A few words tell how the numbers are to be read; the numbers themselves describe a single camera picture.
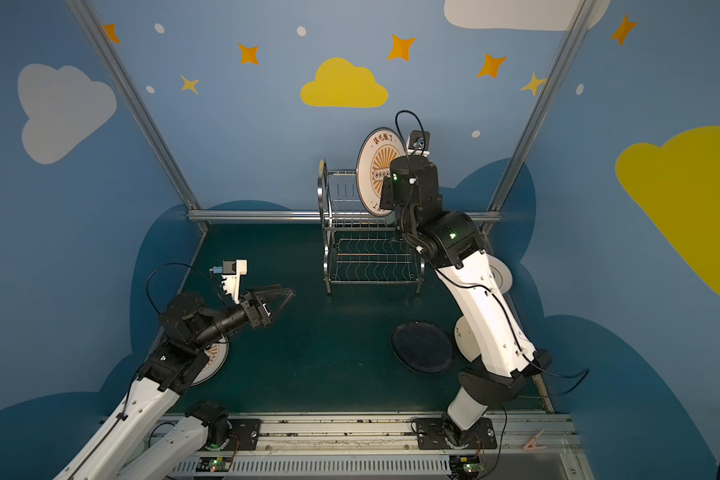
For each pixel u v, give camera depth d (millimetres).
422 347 893
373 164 713
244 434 747
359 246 1109
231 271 585
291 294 607
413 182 392
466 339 907
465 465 711
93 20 699
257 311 566
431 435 744
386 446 735
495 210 1153
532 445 729
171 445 565
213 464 705
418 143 484
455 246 397
